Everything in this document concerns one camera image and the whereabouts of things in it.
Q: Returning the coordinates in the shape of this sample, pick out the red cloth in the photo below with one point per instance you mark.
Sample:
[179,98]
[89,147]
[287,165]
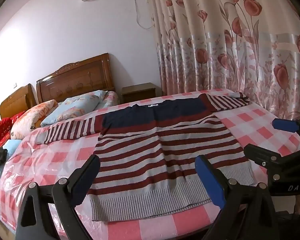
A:
[0,130]

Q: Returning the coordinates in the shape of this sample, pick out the small wooden headboard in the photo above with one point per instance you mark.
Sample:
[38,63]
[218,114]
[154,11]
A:
[17,102]

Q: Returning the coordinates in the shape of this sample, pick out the light blue floral quilt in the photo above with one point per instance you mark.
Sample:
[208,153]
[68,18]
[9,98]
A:
[72,107]

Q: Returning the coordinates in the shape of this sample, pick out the striped knit sweater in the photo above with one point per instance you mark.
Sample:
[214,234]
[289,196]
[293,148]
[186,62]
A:
[150,152]

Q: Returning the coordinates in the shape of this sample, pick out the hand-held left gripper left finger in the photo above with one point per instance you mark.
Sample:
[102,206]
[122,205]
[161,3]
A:
[81,186]

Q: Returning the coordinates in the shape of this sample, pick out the pink checked bed sheet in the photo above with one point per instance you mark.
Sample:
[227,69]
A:
[252,127]

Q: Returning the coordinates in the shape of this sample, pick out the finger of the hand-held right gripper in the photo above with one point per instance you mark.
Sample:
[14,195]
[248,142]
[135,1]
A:
[258,153]
[285,125]

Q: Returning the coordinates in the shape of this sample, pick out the floral bed sheet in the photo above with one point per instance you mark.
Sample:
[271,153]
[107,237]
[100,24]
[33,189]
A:
[110,100]

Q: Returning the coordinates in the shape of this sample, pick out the large wooden headboard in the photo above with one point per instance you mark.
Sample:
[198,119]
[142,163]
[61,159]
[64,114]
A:
[77,80]

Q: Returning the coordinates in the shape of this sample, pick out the floral curtain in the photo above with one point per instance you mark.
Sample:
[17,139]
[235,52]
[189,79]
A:
[222,42]

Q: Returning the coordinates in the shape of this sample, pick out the wooden nightstand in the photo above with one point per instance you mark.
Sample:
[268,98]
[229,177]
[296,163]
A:
[140,92]

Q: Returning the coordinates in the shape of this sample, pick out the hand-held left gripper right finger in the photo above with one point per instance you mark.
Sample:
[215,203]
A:
[211,182]

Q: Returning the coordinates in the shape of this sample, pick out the orange floral pillow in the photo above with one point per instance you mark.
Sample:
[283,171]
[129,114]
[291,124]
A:
[30,120]

